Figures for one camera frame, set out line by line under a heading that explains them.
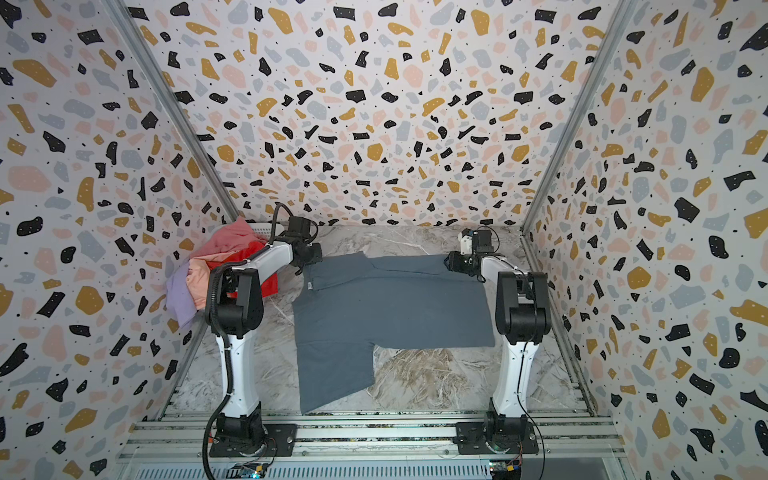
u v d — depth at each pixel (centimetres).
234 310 59
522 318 57
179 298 85
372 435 76
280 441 73
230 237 105
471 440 73
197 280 83
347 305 100
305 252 90
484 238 86
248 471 70
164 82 81
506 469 72
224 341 59
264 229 110
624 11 71
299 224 87
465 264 93
